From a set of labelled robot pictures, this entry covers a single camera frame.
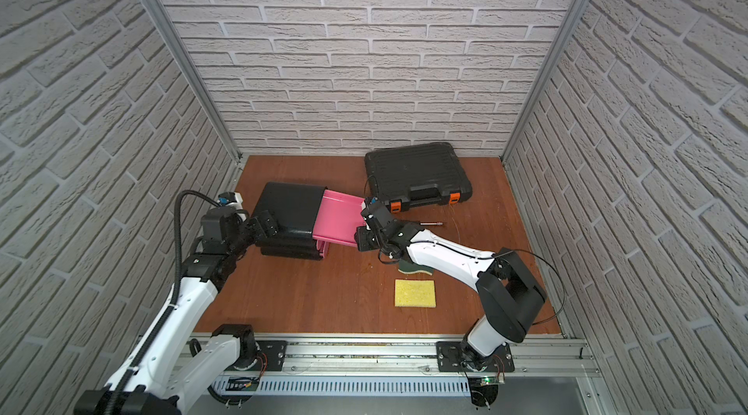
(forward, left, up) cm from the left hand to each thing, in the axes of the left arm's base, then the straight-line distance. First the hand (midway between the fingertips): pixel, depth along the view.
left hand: (264, 212), depth 80 cm
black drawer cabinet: (+3, -7, -2) cm, 8 cm away
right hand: (-3, -28, -8) cm, 29 cm away
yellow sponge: (-17, -43, -17) cm, 49 cm away
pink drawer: (+3, -19, -9) cm, 21 cm away
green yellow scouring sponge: (-9, -42, -17) cm, 46 cm away
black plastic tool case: (+26, -42, -13) cm, 51 cm away
